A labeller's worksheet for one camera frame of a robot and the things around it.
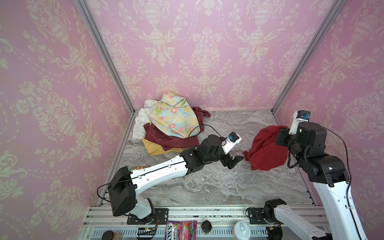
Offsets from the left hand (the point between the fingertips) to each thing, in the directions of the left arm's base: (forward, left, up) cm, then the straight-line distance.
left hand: (238, 151), depth 68 cm
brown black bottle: (-31, +54, -17) cm, 64 cm away
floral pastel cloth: (+35, +34, -13) cm, 51 cm away
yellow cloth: (+15, +47, -26) cm, 56 cm away
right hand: (+6, -18, +10) cm, 22 cm away
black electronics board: (-29, +44, -31) cm, 61 cm away
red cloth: (+2, -15, -5) cm, 16 cm away
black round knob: (-27, +14, -16) cm, 34 cm away
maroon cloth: (+18, +38, -20) cm, 47 cm away
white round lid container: (-28, -2, -22) cm, 36 cm away
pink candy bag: (-28, +23, -23) cm, 43 cm away
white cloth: (+34, +57, -18) cm, 69 cm away
